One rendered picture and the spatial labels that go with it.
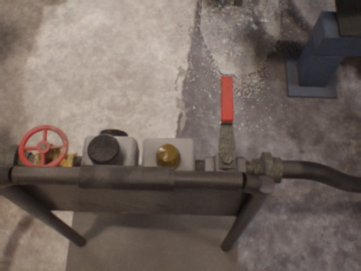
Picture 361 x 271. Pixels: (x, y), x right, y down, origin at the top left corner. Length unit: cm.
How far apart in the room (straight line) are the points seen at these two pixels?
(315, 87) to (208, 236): 53
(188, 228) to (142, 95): 41
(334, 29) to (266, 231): 52
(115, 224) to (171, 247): 15
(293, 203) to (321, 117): 27
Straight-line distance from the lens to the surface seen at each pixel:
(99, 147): 62
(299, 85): 128
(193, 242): 108
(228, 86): 68
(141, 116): 120
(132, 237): 109
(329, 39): 109
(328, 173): 72
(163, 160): 62
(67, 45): 136
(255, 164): 68
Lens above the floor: 107
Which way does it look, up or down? 67 degrees down
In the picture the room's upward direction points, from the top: straight up
